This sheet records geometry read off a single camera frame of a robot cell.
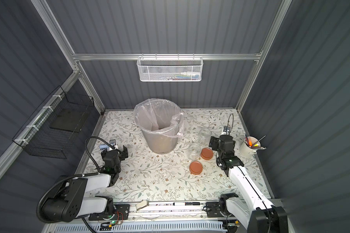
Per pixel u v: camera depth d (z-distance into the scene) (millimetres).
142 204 738
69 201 426
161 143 914
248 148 849
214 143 750
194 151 947
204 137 955
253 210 414
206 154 939
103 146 963
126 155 860
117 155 703
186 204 754
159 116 940
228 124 1107
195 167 886
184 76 928
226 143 610
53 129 736
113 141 769
